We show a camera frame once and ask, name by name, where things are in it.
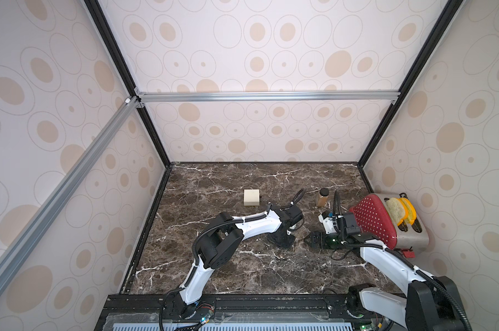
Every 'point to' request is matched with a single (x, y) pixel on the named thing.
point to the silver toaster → (411, 231)
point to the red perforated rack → (373, 220)
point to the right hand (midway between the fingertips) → (313, 241)
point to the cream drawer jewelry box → (251, 197)
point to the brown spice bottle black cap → (322, 198)
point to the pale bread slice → (397, 209)
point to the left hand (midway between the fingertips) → (289, 249)
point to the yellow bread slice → (410, 214)
